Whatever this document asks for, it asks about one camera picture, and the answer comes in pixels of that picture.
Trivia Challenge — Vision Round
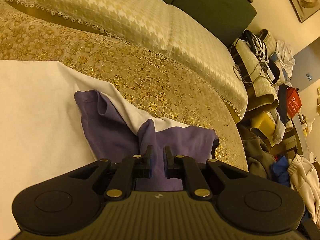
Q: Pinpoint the white purple raglan t-shirt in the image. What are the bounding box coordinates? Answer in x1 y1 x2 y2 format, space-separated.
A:
1 60 219 239

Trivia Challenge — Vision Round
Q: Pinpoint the gold lace tablecloth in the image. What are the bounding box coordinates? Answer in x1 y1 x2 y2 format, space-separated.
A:
1 2 247 170

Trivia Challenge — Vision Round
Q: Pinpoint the grey hoodie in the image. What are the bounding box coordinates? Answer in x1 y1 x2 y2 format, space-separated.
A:
237 125 276 180

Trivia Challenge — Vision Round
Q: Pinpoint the blue garment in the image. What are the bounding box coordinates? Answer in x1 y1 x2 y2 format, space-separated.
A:
271 155 291 187

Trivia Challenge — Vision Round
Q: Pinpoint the cream covered side chair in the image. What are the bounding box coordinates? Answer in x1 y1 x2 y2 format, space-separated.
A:
230 29 285 115

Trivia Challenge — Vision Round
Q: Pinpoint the red bag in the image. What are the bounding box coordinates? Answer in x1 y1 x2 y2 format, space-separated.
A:
286 87 302 119

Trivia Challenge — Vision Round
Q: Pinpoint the white garment in pile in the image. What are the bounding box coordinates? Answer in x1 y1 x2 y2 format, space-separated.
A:
287 154 319 228

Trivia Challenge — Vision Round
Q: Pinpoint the green sofa with cream cover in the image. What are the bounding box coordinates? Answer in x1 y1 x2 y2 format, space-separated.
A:
4 0 256 122

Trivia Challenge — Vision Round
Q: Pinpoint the striped black white cloth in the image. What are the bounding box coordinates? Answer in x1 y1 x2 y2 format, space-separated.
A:
240 30 269 63

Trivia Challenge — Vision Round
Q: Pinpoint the black cable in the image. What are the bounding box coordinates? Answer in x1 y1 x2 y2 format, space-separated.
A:
232 62 268 86

